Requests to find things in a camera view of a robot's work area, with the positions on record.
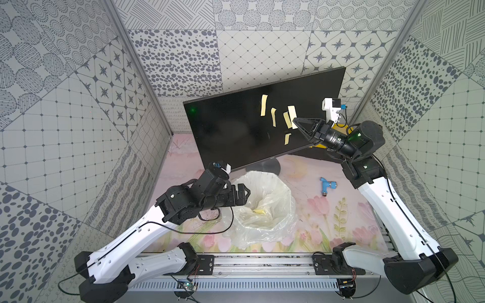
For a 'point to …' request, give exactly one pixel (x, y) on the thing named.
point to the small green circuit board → (189, 286)
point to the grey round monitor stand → (269, 165)
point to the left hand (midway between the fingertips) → (240, 188)
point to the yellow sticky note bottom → (287, 138)
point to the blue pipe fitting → (326, 184)
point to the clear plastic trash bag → (268, 215)
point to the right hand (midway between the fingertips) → (290, 124)
